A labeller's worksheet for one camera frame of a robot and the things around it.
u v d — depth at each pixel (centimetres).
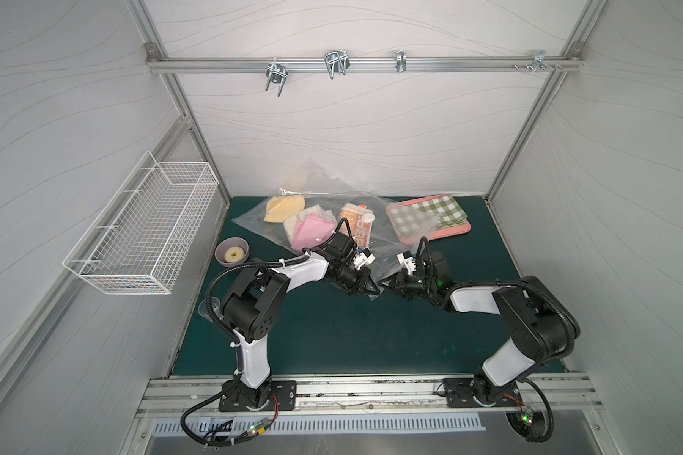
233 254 98
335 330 86
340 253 76
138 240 69
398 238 107
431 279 73
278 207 115
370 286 84
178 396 75
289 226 108
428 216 112
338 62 77
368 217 108
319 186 122
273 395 73
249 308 49
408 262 86
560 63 78
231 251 98
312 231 101
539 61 77
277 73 79
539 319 47
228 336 51
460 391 73
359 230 107
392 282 86
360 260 86
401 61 78
